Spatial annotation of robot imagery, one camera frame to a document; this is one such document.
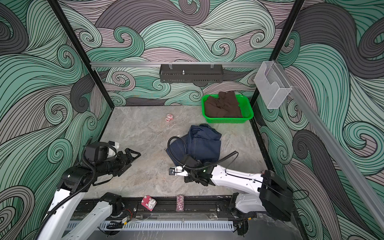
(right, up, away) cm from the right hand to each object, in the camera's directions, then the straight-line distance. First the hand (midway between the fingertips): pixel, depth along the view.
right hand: (186, 163), depth 81 cm
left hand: (-23, +7, -13) cm, 27 cm away
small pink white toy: (-14, +26, +29) cm, 42 cm away
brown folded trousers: (+30, +35, +30) cm, 55 cm away
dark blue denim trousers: (+10, +10, +7) cm, 16 cm away
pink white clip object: (-18, -15, -12) cm, 26 cm away
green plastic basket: (+45, +37, +32) cm, 66 cm away
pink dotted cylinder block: (-3, -17, -9) cm, 19 cm away
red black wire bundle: (-34, -27, -10) cm, 45 cm away
